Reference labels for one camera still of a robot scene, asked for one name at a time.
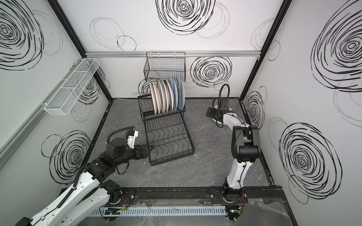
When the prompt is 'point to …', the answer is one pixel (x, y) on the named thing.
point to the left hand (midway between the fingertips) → (149, 147)
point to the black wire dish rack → (168, 136)
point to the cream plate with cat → (215, 107)
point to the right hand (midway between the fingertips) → (212, 113)
